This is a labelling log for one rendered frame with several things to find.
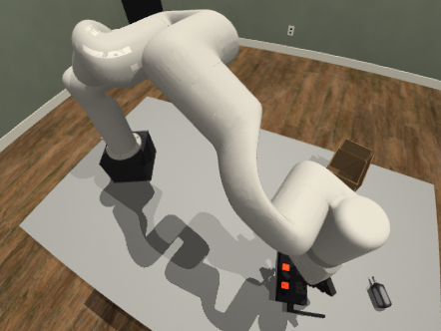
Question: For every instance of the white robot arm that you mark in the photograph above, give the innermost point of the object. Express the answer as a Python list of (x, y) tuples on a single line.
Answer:
[(188, 62)]

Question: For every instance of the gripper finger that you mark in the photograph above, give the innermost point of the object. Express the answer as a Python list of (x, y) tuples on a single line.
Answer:
[(324, 286)]

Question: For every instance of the black power strip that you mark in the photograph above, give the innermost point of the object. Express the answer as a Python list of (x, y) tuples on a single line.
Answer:
[(289, 287)]

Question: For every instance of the brown cardboard box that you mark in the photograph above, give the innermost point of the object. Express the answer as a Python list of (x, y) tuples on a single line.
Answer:
[(349, 162)]

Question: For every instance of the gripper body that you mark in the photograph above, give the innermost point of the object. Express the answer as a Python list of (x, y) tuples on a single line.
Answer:
[(311, 272)]

